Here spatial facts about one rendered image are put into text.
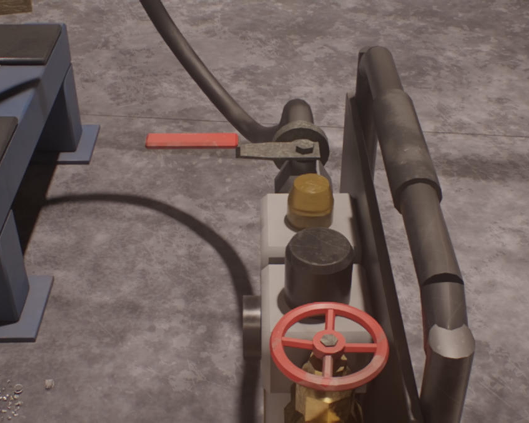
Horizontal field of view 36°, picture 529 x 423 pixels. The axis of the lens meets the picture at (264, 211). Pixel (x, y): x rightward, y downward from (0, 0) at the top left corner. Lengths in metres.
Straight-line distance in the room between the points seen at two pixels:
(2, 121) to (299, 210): 0.70
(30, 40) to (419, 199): 1.09
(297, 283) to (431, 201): 0.11
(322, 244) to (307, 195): 0.08
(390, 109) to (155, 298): 0.76
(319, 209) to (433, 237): 0.18
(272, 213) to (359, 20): 1.58
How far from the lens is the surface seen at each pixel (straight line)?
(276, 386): 0.59
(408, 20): 2.24
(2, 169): 1.19
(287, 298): 0.58
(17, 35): 1.54
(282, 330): 0.50
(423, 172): 0.53
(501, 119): 1.80
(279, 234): 0.65
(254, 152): 0.73
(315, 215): 0.64
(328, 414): 0.52
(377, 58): 0.68
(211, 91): 1.27
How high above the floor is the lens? 0.86
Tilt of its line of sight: 36 degrees down
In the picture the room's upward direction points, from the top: straight up
